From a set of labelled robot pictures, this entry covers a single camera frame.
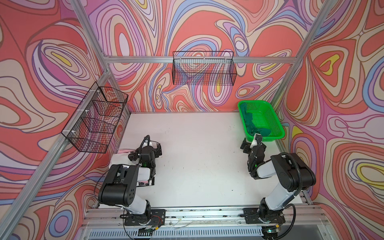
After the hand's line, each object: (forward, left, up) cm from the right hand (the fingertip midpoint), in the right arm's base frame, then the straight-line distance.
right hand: (253, 142), depth 95 cm
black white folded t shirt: (-23, +67, -3) cm, 71 cm away
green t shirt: (+11, -2, -1) cm, 11 cm away
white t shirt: (-4, +83, +1) cm, 83 cm away
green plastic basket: (+27, -15, -6) cm, 31 cm away
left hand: (0, +65, +1) cm, 65 cm away
